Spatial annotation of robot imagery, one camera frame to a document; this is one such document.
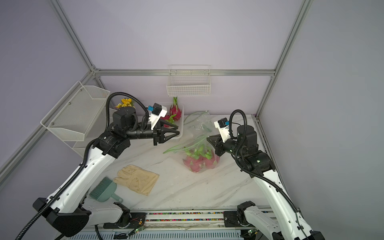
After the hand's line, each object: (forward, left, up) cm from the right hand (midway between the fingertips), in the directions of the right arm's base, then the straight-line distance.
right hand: (210, 140), depth 68 cm
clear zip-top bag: (+35, +3, -28) cm, 45 cm away
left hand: (-2, +14, +9) cm, 17 cm away
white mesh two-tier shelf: (+16, +71, 0) cm, 72 cm away
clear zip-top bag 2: (+2, +10, -6) cm, 11 cm away
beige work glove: (-4, +44, -30) cm, 54 cm away
